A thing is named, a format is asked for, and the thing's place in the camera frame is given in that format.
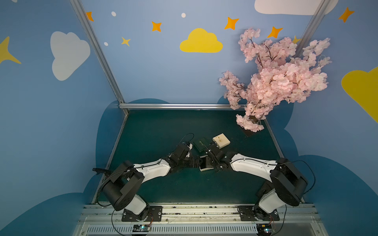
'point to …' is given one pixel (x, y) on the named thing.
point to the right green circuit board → (264, 229)
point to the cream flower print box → (221, 140)
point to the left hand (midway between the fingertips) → (200, 161)
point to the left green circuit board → (141, 228)
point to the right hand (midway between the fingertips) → (209, 159)
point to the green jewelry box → (202, 144)
